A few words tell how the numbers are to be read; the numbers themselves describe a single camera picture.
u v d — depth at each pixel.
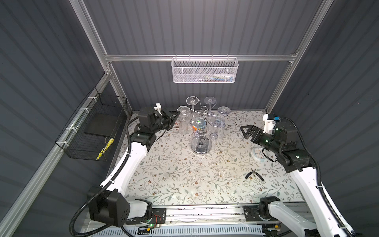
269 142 0.57
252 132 0.61
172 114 0.72
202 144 0.98
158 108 0.70
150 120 0.56
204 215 0.75
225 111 0.77
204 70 1.24
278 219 0.59
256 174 0.87
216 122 0.70
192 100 0.81
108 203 0.39
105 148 0.68
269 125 0.61
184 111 0.75
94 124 0.74
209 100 0.83
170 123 0.67
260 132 0.60
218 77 0.91
